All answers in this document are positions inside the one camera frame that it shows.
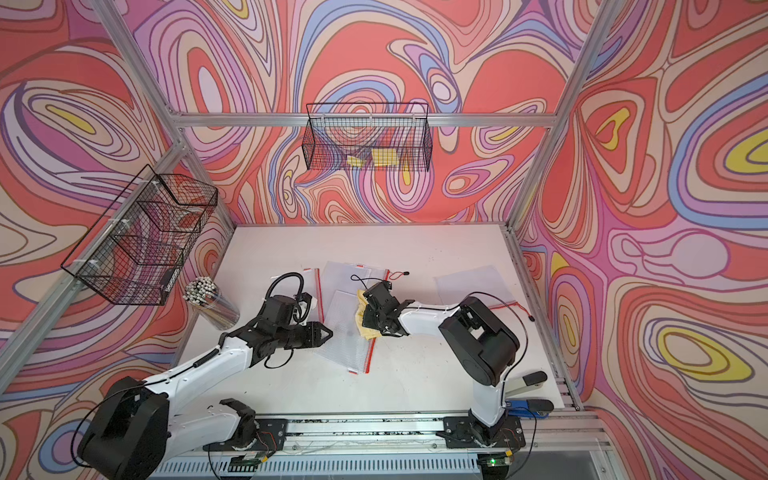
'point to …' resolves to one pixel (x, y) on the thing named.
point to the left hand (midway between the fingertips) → (332, 336)
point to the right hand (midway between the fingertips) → (370, 328)
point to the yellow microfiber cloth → (359, 312)
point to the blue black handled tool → (528, 408)
